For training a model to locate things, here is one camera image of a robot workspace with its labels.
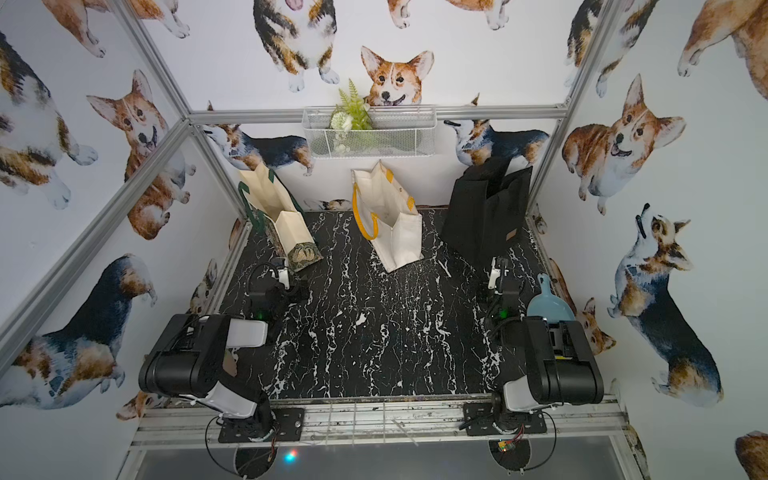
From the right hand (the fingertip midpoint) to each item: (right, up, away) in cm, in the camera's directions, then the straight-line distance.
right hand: (488, 272), depth 93 cm
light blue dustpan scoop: (+19, -11, 0) cm, 22 cm away
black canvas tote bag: (-2, +19, -8) cm, 21 cm away
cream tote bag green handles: (-63, +18, -3) cm, 66 cm away
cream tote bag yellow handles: (-33, +20, +23) cm, 45 cm away
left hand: (-61, +1, +2) cm, 61 cm away
